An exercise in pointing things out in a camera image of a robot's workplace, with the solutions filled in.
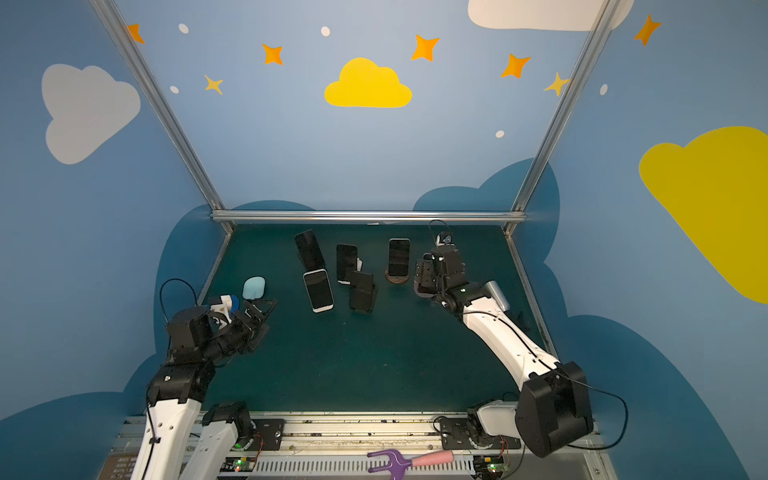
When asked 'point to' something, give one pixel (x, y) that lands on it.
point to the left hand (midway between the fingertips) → (277, 313)
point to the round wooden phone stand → (396, 279)
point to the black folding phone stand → (308, 252)
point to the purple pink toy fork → (399, 463)
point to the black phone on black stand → (308, 251)
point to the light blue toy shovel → (253, 287)
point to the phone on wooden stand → (399, 252)
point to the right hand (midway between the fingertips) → (438, 260)
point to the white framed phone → (319, 291)
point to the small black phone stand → (362, 298)
